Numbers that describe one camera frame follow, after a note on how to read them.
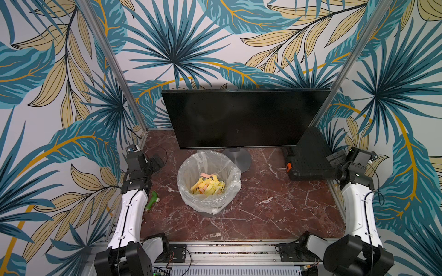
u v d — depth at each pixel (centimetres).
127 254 38
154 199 86
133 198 50
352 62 84
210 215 84
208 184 87
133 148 68
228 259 73
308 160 95
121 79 90
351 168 57
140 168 59
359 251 38
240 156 104
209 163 78
